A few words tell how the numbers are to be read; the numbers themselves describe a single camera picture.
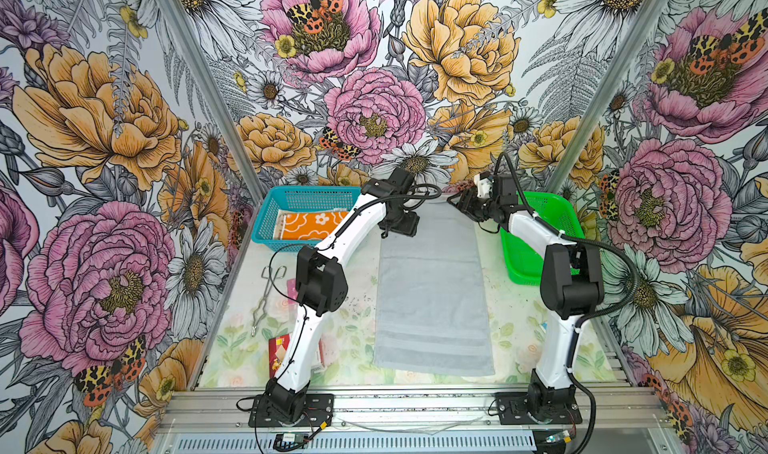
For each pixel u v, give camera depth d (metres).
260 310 0.91
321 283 0.58
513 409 0.74
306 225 1.09
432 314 0.91
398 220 0.80
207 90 0.89
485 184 0.92
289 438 0.71
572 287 0.55
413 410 0.76
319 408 0.74
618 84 0.88
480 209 0.87
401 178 0.76
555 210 1.08
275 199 1.11
